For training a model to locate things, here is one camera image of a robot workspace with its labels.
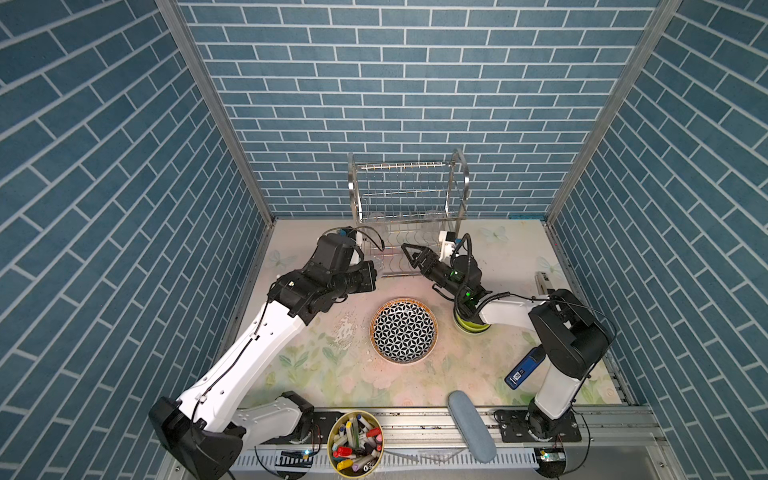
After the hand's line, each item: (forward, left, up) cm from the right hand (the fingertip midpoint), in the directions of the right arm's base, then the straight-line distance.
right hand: (404, 248), depth 83 cm
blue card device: (-20, -38, -22) cm, 48 cm away
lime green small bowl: (-15, -19, -14) cm, 28 cm away
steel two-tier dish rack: (+32, +2, -11) cm, 33 cm away
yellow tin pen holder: (-45, +7, -14) cm, 48 cm away
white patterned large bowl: (-15, -1, -20) cm, 26 cm away
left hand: (-12, +5, +5) cm, 14 cm away
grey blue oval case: (-39, -19, -20) cm, 48 cm away
